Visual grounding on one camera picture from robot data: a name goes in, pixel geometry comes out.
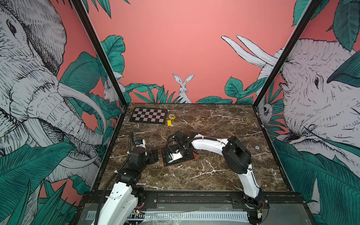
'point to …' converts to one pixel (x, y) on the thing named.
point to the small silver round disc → (257, 147)
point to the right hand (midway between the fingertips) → (178, 154)
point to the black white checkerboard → (149, 115)
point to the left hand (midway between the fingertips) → (153, 150)
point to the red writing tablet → (167, 158)
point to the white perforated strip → (198, 215)
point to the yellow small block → (169, 123)
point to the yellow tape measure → (171, 116)
